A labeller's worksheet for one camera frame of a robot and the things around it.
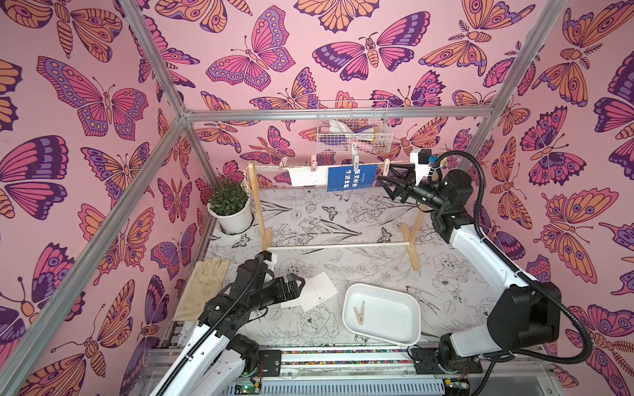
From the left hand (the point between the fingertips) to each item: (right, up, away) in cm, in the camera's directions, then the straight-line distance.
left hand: (296, 282), depth 74 cm
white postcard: (+5, -7, +15) cm, 18 cm away
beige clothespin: (+21, -14, +8) cm, 26 cm away
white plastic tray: (+30, -13, +8) cm, 34 cm away
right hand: (+27, +33, -3) cm, 43 cm away
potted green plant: (-28, +24, +20) cm, 42 cm away
